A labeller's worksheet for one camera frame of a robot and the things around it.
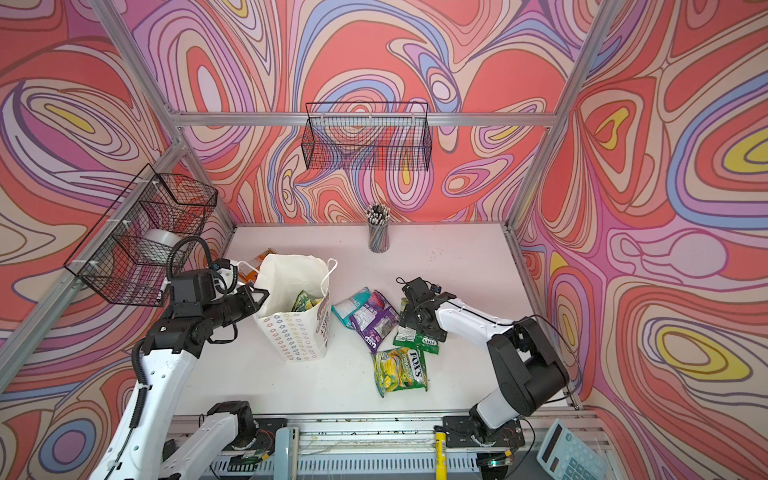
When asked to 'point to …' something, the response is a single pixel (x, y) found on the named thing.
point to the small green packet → (303, 303)
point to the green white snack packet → (409, 337)
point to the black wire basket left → (126, 258)
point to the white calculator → (566, 456)
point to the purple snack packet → (375, 319)
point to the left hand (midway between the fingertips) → (270, 290)
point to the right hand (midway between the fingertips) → (420, 331)
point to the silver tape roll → (155, 245)
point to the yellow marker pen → (441, 455)
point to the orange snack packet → (250, 278)
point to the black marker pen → (164, 284)
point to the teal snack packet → (344, 310)
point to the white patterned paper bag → (297, 312)
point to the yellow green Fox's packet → (399, 369)
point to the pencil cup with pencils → (378, 217)
